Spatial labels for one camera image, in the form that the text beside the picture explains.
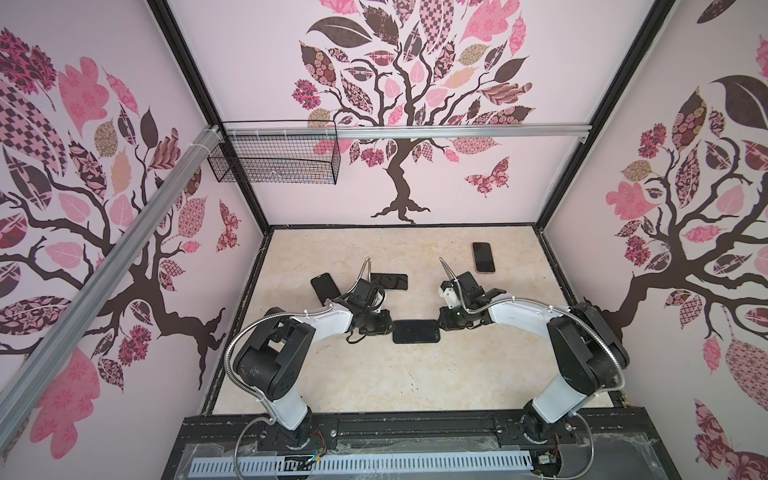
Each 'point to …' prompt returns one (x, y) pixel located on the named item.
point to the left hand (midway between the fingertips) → (392, 331)
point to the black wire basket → (278, 152)
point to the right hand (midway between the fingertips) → (439, 319)
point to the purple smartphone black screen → (483, 257)
